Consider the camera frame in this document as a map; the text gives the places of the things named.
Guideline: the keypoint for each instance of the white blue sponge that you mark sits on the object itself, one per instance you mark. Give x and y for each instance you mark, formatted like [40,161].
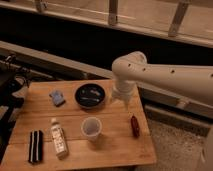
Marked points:
[57,97]

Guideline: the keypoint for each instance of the wooden table board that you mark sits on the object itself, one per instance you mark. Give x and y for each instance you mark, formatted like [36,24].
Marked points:
[115,146]

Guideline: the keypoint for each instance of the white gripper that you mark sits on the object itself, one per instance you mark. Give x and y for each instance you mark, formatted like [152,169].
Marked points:
[123,90]

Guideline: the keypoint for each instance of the red pocket knife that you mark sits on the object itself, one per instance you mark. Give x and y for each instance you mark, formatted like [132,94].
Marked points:
[135,126]

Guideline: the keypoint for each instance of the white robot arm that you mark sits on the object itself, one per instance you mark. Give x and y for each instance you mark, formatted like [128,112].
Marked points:
[193,84]

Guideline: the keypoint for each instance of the clear plastic cup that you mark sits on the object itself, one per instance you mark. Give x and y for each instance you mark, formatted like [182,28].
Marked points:
[91,128]

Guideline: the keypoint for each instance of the dark ceramic bowl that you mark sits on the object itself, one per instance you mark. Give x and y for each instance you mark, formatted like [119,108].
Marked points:
[89,95]

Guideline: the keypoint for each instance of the black chair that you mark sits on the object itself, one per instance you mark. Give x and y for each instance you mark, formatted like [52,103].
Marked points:
[13,90]

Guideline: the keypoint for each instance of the black white striped cloth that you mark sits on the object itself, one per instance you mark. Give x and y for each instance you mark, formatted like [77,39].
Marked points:
[36,147]

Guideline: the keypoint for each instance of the white plastic bottle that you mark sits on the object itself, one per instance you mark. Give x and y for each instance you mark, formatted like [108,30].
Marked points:
[58,139]

